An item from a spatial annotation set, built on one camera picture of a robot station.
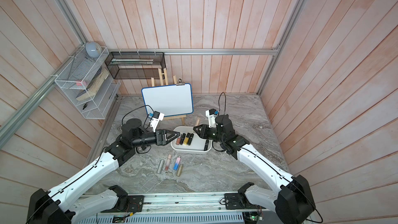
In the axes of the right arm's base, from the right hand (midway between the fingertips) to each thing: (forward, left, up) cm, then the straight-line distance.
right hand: (194, 128), depth 77 cm
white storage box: (0, -1, -21) cm, 21 cm away
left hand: (-8, +8, +4) cm, 12 cm away
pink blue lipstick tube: (-11, +10, -20) cm, 25 cm away
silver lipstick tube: (-13, +19, -19) cm, 30 cm away
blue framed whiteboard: (+21, +16, -3) cm, 27 cm away
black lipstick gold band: (+4, +3, -19) cm, 20 cm away
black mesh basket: (+46, +42, +5) cm, 62 cm away
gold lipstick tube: (-15, +8, -20) cm, 26 cm away
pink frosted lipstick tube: (-11, +15, -19) cm, 27 cm away
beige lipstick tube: (+2, -2, +3) cm, 4 cm away
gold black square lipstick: (+3, +5, -17) cm, 18 cm away
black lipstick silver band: (0, -7, -20) cm, 21 cm away
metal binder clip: (+26, +9, +7) cm, 28 cm away
